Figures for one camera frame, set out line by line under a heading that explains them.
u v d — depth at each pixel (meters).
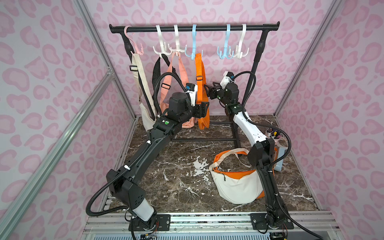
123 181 0.41
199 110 0.63
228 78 0.78
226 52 0.64
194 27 0.57
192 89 0.60
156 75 0.73
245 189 0.79
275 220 0.64
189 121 0.64
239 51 0.63
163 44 1.51
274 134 0.95
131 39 0.61
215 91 0.80
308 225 0.72
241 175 0.87
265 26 0.57
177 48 0.66
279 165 0.88
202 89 0.72
